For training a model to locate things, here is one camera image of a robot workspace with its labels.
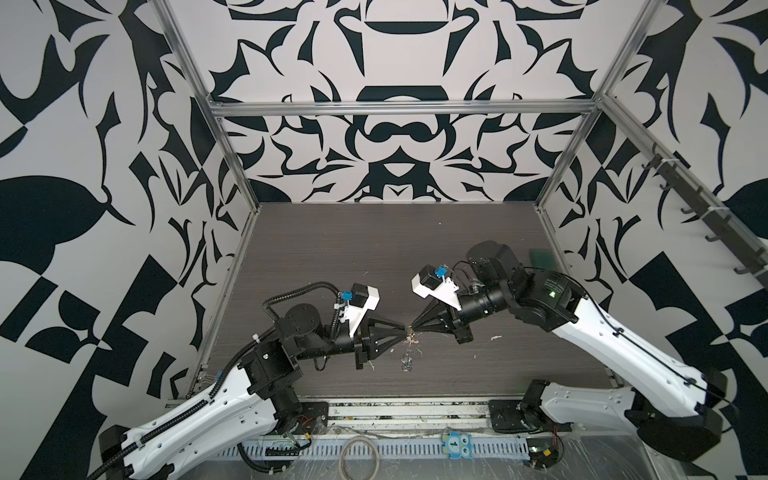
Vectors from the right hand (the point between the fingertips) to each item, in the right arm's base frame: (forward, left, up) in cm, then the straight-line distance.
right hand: (416, 325), depth 57 cm
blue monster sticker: (-17, -10, -30) cm, 36 cm away
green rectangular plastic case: (+38, -49, -35) cm, 71 cm away
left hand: (-1, +2, 0) cm, 2 cm away
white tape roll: (-18, +17, -33) cm, 41 cm away
